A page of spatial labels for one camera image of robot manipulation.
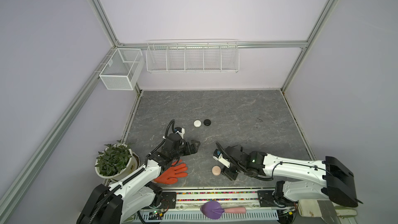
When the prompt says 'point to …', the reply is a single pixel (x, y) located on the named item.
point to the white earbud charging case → (197, 123)
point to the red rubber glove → (169, 176)
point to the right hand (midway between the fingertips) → (224, 168)
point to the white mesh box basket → (122, 69)
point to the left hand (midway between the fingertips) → (194, 146)
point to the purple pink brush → (213, 210)
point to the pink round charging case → (216, 170)
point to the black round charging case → (207, 122)
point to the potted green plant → (116, 160)
